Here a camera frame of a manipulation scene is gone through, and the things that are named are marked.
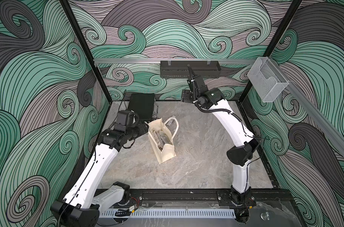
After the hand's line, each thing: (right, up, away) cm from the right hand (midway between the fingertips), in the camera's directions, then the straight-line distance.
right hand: (185, 96), depth 79 cm
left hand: (-22, -16, -6) cm, 28 cm away
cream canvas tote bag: (-10, -33, +4) cm, 35 cm away
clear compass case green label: (-15, -26, +9) cm, 31 cm away
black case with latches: (-31, -2, +35) cm, 47 cm away
